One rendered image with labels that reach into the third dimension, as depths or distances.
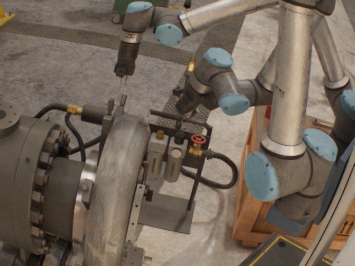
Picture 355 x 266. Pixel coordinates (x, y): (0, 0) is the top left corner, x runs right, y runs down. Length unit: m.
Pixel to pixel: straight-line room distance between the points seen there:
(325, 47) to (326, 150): 0.59
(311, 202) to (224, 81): 0.49
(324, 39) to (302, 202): 0.69
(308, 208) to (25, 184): 1.00
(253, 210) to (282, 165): 1.36
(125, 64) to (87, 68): 2.36
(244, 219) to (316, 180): 1.28
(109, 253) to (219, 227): 1.42
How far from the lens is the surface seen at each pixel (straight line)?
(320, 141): 1.70
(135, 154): 1.90
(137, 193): 2.21
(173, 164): 2.92
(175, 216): 3.15
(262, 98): 1.83
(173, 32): 1.87
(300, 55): 1.46
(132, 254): 2.09
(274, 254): 2.59
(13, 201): 1.97
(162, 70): 4.54
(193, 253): 2.95
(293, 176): 1.58
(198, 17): 1.87
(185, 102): 1.98
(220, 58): 1.80
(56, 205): 2.05
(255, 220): 2.96
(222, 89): 1.76
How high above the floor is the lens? 2.05
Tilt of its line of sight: 33 degrees down
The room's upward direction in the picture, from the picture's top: 12 degrees clockwise
